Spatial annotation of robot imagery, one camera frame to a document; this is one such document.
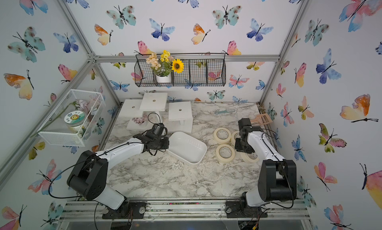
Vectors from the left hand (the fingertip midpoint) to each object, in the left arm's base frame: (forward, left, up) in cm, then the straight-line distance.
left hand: (170, 142), depth 91 cm
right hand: (-6, -44, +2) cm, 44 cm away
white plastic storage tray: (0, -9, -9) cm, 13 cm away
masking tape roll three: (+7, -41, -4) cm, 42 cm away
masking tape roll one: (+8, -34, -6) cm, 35 cm away
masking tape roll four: (-12, -46, +2) cm, 47 cm away
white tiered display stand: (+16, +17, +9) cm, 24 cm away
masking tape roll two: (-5, -34, -7) cm, 35 cm away
